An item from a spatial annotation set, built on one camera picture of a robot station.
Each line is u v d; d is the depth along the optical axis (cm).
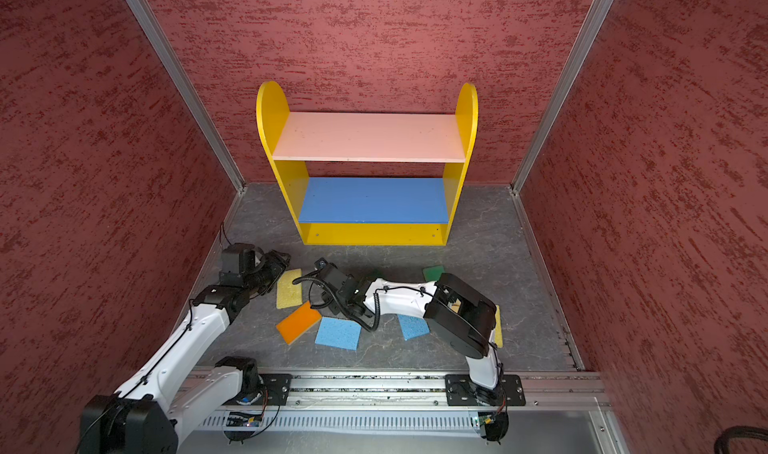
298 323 85
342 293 66
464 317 45
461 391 74
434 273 96
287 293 90
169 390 44
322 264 76
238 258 62
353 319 61
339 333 83
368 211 88
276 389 74
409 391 76
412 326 84
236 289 61
